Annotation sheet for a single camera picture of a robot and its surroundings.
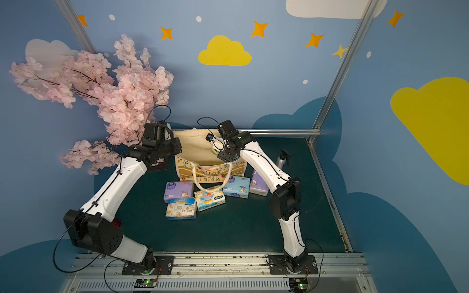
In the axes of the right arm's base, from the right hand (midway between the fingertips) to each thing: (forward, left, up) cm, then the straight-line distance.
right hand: (231, 146), depth 87 cm
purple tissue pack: (-16, +27, -16) cm, 35 cm away
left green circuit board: (-55, +28, -21) cm, 65 cm away
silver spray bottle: (+1, -27, -8) cm, 28 cm away
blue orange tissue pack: (-27, +22, -16) cm, 38 cm away
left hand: (-5, +21, +6) cm, 22 cm away
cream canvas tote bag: (-13, +14, +4) cm, 20 cm away
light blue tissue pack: (-12, -4, -17) cm, 21 cm away
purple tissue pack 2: (-11, -14, -17) cm, 25 cm away
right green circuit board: (-52, -32, -23) cm, 65 cm away
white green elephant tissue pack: (-21, +11, -17) cm, 29 cm away
